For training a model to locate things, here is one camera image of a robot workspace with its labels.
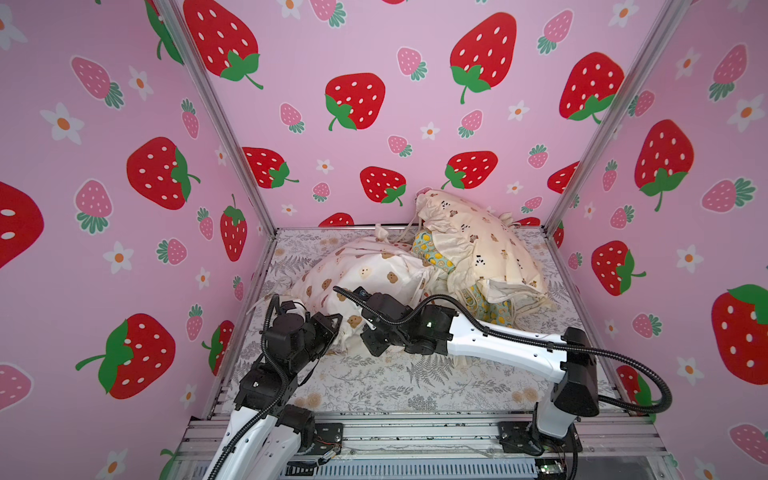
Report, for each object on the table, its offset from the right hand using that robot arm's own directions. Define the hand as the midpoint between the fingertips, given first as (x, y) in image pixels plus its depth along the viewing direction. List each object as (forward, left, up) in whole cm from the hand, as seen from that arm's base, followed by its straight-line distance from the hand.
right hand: (359, 337), depth 71 cm
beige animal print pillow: (+29, -34, +2) cm, 44 cm away
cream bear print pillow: (+20, -5, +3) cm, 21 cm away
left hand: (+5, +4, +2) cm, 7 cm away
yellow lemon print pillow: (+16, -39, -11) cm, 43 cm away
